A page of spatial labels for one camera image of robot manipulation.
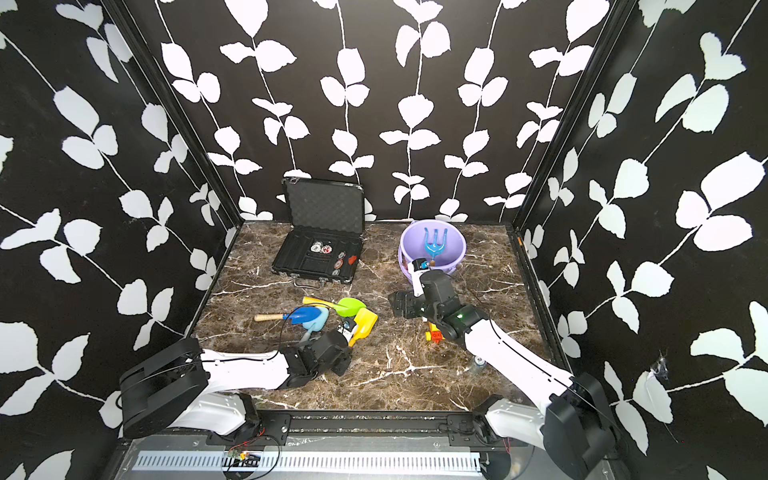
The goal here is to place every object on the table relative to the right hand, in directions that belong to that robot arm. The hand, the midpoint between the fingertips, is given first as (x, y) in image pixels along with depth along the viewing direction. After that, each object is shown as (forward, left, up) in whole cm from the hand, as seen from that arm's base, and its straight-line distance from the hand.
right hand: (398, 290), depth 81 cm
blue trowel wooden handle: (0, +32, -16) cm, 36 cm away
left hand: (-9, +14, -16) cm, 23 cm away
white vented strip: (-37, +37, -18) cm, 56 cm away
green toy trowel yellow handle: (+4, +18, -16) cm, 24 cm away
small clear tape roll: (-15, -22, -12) cm, 29 cm away
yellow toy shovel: (-3, +10, -14) cm, 17 cm away
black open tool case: (+32, +28, -14) cm, 45 cm away
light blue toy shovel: (-3, +26, -17) cm, 31 cm away
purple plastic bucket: (+21, -5, -5) cm, 23 cm away
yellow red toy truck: (-6, -11, -15) cm, 19 cm away
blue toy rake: (+22, -12, -8) cm, 27 cm away
